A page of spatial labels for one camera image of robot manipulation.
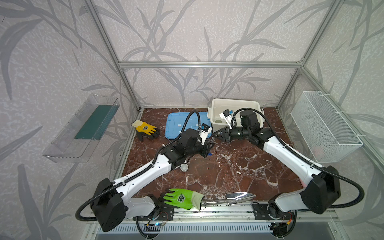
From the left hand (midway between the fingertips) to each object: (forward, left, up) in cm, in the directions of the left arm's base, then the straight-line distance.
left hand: (215, 140), depth 74 cm
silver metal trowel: (-22, -9, -22) cm, 33 cm away
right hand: (+4, +1, +3) cm, 5 cm away
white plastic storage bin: (+37, -5, -13) cm, 40 cm away
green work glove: (-23, +16, -21) cm, 35 cm away
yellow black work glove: (+21, +48, -22) cm, 57 cm away
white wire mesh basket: (-4, -47, +12) cm, 48 cm away
